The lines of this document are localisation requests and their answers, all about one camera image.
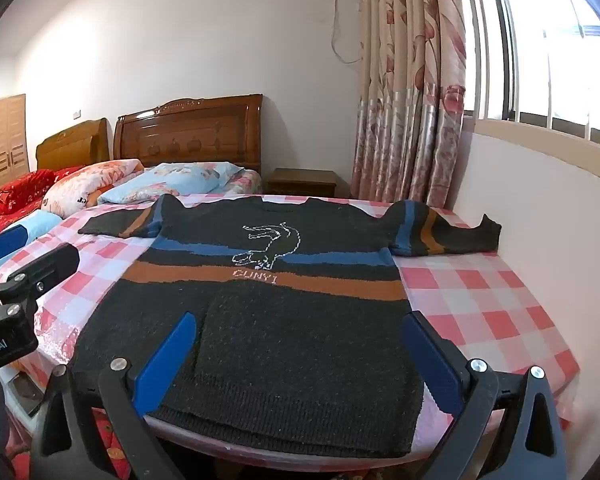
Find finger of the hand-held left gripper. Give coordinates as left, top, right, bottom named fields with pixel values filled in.
left=0, top=225, right=29, bottom=267
left=0, top=242, right=81, bottom=312

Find air conditioner cable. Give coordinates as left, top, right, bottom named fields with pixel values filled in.
left=330, top=0, right=363, bottom=65

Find wooden wardrobe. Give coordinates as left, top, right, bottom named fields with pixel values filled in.
left=0, top=93, right=28, bottom=216

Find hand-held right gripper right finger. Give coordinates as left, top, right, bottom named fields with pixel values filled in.
left=401, top=310, right=568, bottom=480

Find light blue blanket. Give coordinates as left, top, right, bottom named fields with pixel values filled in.
left=0, top=209, right=64, bottom=283

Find pink floral curtain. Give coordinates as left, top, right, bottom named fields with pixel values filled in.
left=351, top=0, right=473, bottom=208

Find pink floral pillow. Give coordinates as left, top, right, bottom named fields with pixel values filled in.
left=42, top=159, right=146, bottom=212

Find barred window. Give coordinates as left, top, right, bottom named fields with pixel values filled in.
left=452, top=0, right=600, bottom=148

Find large wooden headboard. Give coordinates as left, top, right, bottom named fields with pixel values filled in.
left=112, top=94, right=264, bottom=181

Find pink checkered tablecloth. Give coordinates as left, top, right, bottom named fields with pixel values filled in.
left=0, top=192, right=581, bottom=461

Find small wooden headboard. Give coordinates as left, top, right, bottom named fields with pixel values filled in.
left=35, top=118, right=111, bottom=171

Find light blue floral pillow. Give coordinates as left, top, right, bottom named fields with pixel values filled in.
left=97, top=161, right=246, bottom=206

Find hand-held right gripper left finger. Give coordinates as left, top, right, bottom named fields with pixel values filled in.
left=30, top=311, right=198, bottom=480

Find wooden nightstand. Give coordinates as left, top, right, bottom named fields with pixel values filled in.
left=266, top=168, right=338, bottom=198

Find red quilt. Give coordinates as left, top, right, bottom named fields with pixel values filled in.
left=0, top=166, right=88, bottom=247

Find dark striped knit sweater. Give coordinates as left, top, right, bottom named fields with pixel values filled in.
left=70, top=194, right=502, bottom=459

